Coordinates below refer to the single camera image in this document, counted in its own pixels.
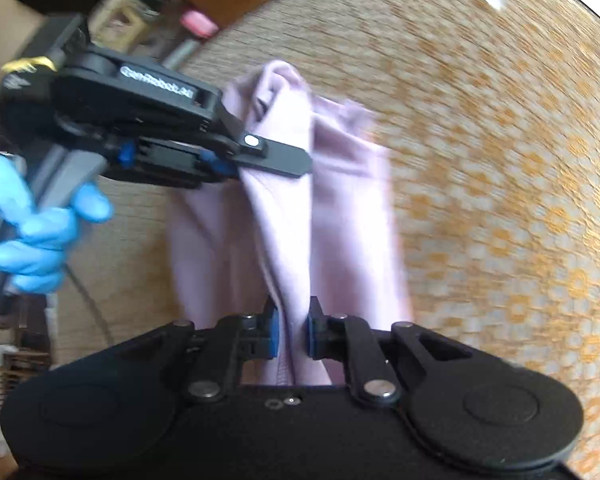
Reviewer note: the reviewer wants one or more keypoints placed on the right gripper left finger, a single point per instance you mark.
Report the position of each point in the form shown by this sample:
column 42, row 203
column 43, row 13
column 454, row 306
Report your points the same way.
column 219, row 353

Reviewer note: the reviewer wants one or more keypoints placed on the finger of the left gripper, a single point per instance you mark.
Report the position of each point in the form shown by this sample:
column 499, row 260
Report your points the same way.
column 215, row 168
column 272, row 157

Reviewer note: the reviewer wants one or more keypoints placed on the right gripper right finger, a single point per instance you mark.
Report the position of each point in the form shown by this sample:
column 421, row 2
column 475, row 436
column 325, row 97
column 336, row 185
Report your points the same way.
column 349, row 340

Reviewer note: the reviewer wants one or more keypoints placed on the lilac t-shirt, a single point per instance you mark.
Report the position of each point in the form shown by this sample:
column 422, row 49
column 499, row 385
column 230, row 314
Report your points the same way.
column 329, row 235

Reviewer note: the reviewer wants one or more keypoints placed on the blue gloved left hand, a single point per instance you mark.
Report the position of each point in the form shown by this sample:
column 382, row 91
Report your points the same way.
column 34, row 259

